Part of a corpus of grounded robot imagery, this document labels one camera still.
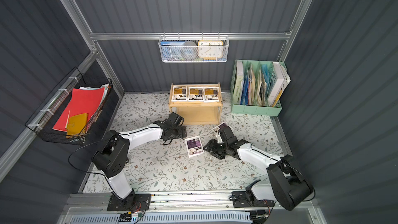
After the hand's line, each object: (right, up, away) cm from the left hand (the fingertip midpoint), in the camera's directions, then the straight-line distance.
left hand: (178, 133), depth 94 cm
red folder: (-42, +19, -21) cm, 51 cm away
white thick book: (+63, +33, -2) cm, 71 cm away
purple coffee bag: (+10, -7, -3) cm, 12 cm away
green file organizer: (+49, +29, +2) cm, 57 cm away
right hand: (+18, -7, -9) cm, 22 cm away
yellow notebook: (-41, +8, -27) cm, 50 cm away
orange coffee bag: (+2, +24, -5) cm, 25 cm away
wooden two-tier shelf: (+12, +18, -8) cm, 23 cm away
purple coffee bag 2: (+23, +1, +4) cm, 24 cm away
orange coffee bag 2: (+11, +24, -5) cm, 27 cm away
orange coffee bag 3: (+20, +23, -5) cm, 31 cm away
